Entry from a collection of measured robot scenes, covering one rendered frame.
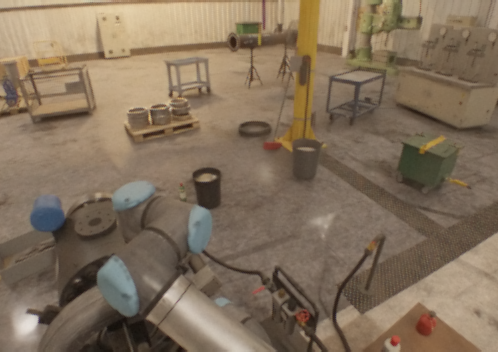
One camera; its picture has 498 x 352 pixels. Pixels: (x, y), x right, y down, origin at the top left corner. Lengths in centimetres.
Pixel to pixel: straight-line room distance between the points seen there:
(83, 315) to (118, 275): 81
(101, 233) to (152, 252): 117
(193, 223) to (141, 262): 12
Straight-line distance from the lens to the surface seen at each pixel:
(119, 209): 63
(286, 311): 174
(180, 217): 55
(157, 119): 532
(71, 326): 131
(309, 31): 420
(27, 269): 308
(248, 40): 792
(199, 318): 49
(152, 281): 49
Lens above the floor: 189
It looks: 30 degrees down
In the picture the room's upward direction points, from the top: 1 degrees counter-clockwise
